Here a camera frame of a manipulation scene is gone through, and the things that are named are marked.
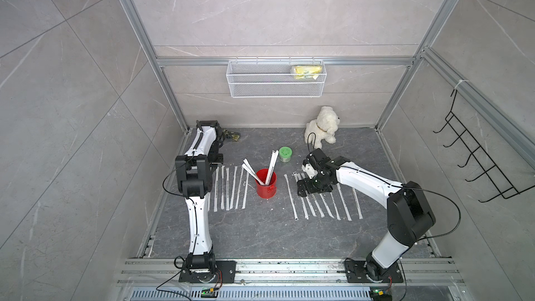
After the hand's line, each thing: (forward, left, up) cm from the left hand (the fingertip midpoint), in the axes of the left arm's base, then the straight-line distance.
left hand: (212, 169), depth 95 cm
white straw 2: (-20, -49, -6) cm, 53 cm away
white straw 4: (-17, -55, -6) cm, 58 cm away
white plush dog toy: (+17, -54, +8) cm, 57 cm away
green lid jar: (+8, -35, -1) cm, 36 cm away
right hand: (-12, -43, 0) cm, 45 cm away
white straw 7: (-6, -12, -6) cm, 15 cm away
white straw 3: (-21, -52, -7) cm, 57 cm away
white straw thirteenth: (-15, -5, -6) cm, 17 cm away
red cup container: (-12, -25, -1) cm, 28 cm away
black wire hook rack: (-14, -96, +26) cm, 101 cm away
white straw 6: (-8, -16, -6) cm, 18 cm away
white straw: (-22, -38, -5) cm, 44 cm away
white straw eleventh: (-7, -9, -6) cm, 13 cm away
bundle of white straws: (-2, -29, +10) cm, 31 cm away
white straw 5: (-22, -65, -6) cm, 69 cm away
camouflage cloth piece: (+25, -7, -4) cm, 27 cm away
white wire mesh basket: (+37, -31, +23) cm, 54 cm away
